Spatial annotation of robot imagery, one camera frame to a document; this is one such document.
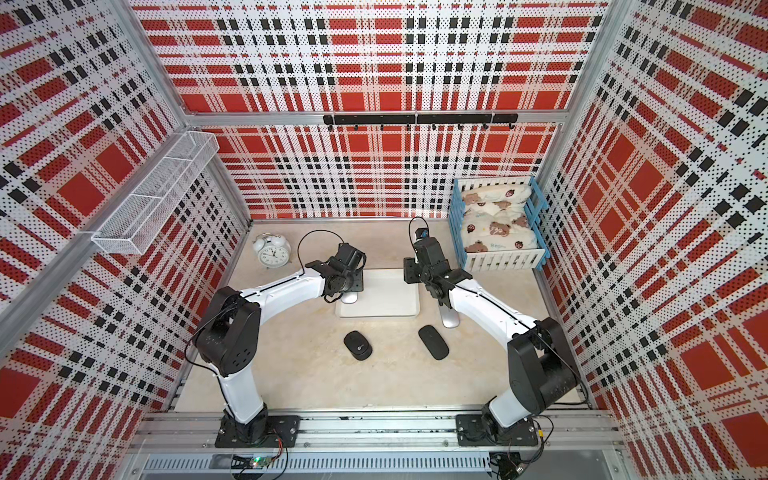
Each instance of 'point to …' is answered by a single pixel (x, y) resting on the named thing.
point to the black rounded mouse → (357, 345)
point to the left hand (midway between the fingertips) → (356, 279)
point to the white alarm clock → (273, 251)
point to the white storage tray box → (385, 294)
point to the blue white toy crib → (533, 259)
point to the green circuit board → (261, 462)
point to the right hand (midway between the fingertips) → (416, 261)
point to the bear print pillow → (503, 195)
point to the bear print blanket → (491, 226)
